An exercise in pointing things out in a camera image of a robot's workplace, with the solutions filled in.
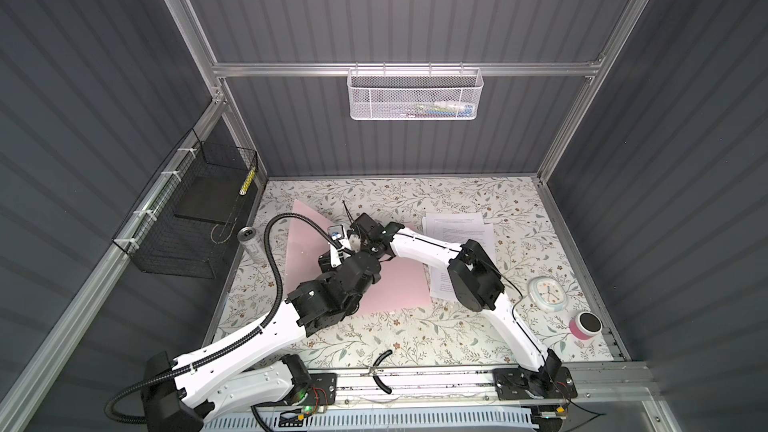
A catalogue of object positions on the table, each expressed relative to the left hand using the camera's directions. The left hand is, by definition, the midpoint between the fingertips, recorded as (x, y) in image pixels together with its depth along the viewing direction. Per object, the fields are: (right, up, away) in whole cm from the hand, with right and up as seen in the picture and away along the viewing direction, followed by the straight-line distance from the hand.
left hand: (351, 249), depth 74 cm
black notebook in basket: (-37, +13, +5) cm, 39 cm away
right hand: (-4, -11, +17) cm, 21 cm away
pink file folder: (+13, -12, +18) cm, 25 cm away
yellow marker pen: (-30, +17, +8) cm, 35 cm away
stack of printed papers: (+34, +3, +31) cm, 46 cm away
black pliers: (+5, -32, +3) cm, 33 cm away
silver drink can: (-32, +2, +13) cm, 35 cm away
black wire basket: (-42, +6, -2) cm, 43 cm away
